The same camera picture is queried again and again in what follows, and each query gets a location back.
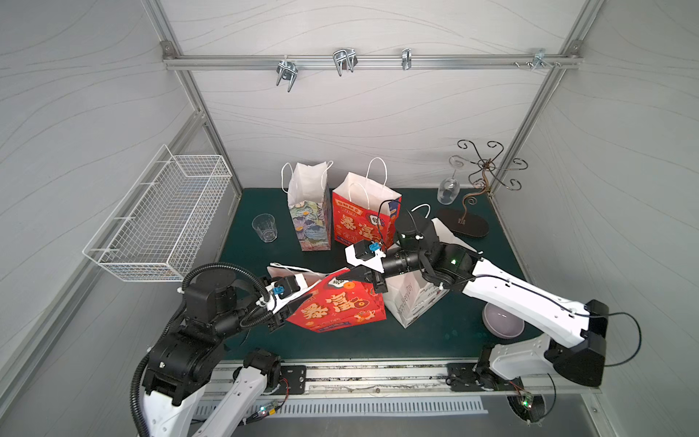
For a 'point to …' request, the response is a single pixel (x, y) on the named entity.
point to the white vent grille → (374, 408)
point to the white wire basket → (149, 235)
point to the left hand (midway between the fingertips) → (302, 284)
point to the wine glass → (449, 188)
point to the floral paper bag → (309, 198)
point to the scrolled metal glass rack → (474, 226)
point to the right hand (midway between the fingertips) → (337, 270)
